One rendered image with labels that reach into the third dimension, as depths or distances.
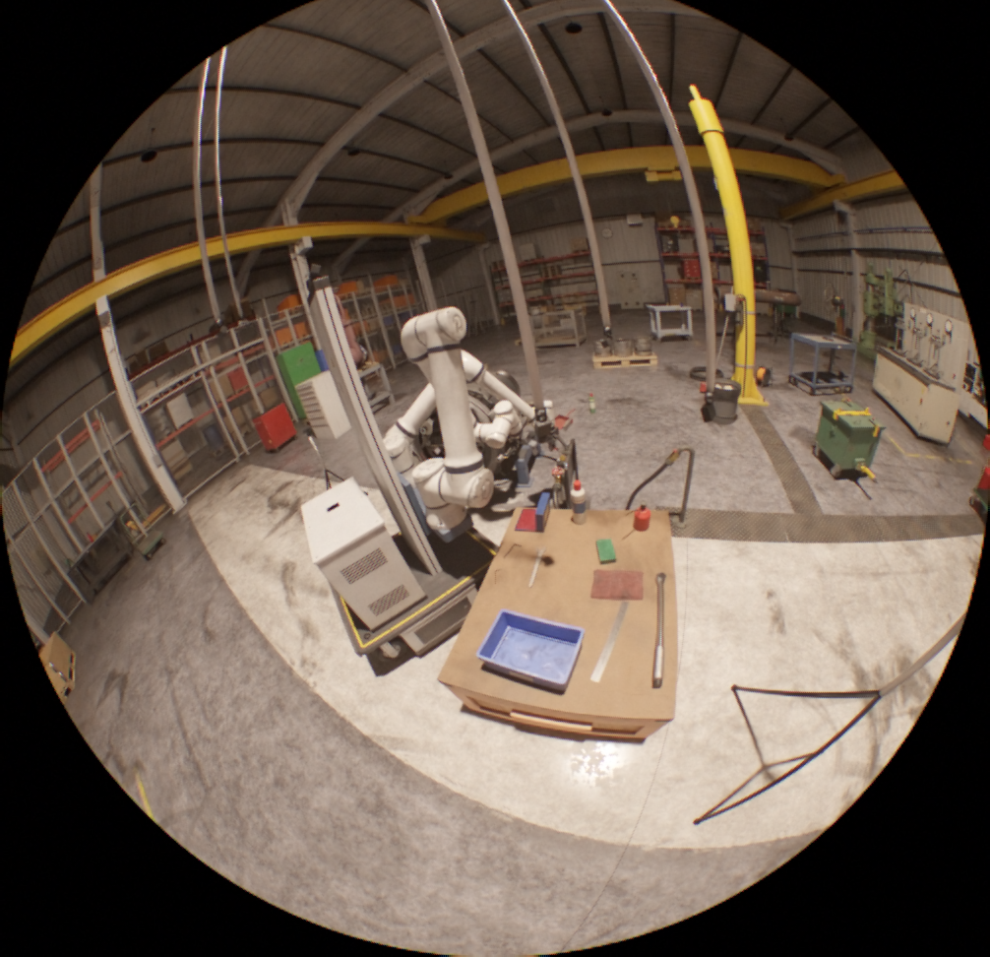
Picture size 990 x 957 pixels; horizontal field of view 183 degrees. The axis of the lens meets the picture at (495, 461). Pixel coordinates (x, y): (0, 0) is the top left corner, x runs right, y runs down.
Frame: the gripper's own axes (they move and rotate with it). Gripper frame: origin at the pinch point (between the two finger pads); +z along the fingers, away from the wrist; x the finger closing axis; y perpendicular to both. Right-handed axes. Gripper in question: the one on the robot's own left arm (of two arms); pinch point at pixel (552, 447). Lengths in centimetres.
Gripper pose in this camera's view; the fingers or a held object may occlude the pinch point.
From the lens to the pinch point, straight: 214.6
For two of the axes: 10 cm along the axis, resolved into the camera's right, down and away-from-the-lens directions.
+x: 7.3, -4.7, 5.0
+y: 6.5, 2.5, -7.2
